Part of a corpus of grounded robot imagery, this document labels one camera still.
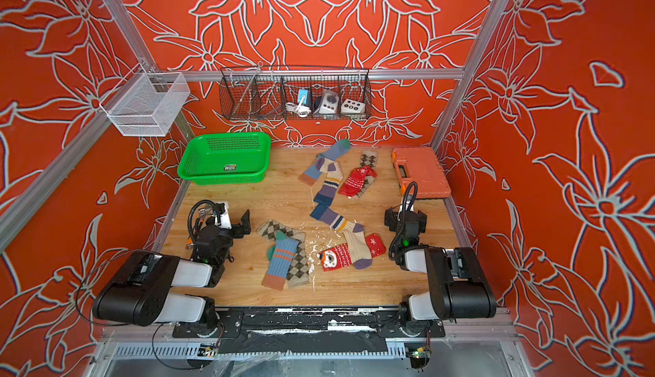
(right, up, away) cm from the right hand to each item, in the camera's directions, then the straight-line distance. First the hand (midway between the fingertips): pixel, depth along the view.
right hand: (401, 207), depth 91 cm
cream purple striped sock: (-17, -10, -1) cm, 20 cm away
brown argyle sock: (-37, -21, -8) cm, 43 cm away
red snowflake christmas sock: (-16, +8, +15) cm, 23 cm away
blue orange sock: (-24, +22, +27) cm, 42 cm away
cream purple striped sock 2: (-25, +10, +16) cm, 31 cm away
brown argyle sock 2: (-9, +19, +23) cm, 31 cm away
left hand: (-60, -1, -2) cm, 60 cm away
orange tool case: (+14, +15, +17) cm, 27 cm away
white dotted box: (-18, +38, +3) cm, 42 cm away
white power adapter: (-26, +38, -1) cm, 46 cm away
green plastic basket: (-72, +19, +20) cm, 77 cm away
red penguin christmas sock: (-24, -16, -6) cm, 30 cm away
